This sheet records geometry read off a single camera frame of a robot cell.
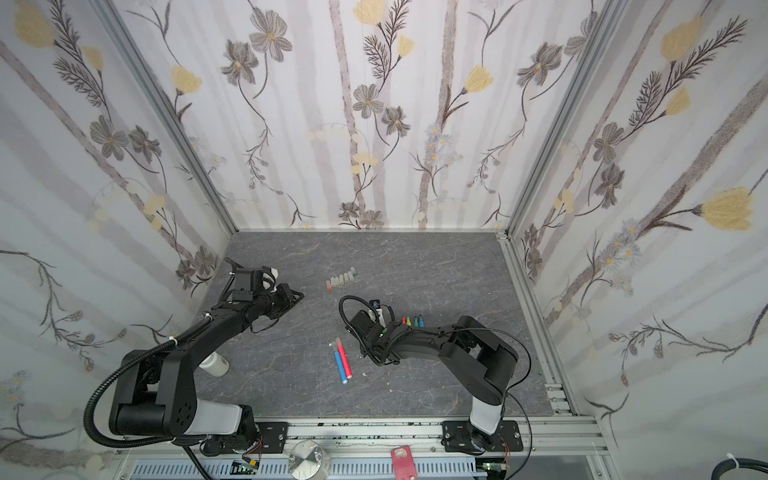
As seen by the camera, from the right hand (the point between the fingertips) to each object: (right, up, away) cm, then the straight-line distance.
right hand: (363, 330), depth 90 cm
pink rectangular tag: (+12, -28, -20) cm, 36 cm away
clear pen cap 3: (-8, +15, +15) cm, 23 cm away
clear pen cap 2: (-6, +16, +17) cm, 24 cm away
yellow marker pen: (+14, +1, +6) cm, 15 cm away
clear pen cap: (-5, +17, +18) cm, 25 cm away
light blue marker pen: (-7, -9, -4) cm, 12 cm away
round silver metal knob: (-8, -19, -31) cm, 37 cm away
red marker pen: (-5, -8, -3) cm, 10 cm away
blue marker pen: (+18, +1, +5) cm, 19 cm away
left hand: (-20, +13, -1) cm, 24 cm away
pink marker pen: (+13, +2, +6) cm, 14 cm away
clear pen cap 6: (-12, +14, +14) cm, 23 cm away
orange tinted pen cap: (-14, +12, +14) cm, 23 cm away
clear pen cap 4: (-9, +15, +15) cm, 23 cm away
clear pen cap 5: (-11, +14, +14) cm, 23 cm away
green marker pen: (+17, +1, +6) cm, 17 cm away
